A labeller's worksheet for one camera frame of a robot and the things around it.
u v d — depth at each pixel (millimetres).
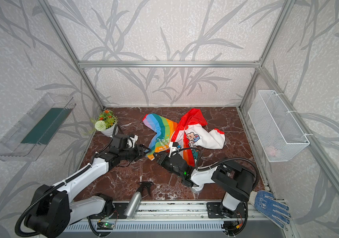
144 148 801
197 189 760
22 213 370
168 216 734
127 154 708
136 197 752
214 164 502
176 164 627
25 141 622
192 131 983
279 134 613
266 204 753
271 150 723
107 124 892
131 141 706
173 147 770
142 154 752
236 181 448
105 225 707
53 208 397
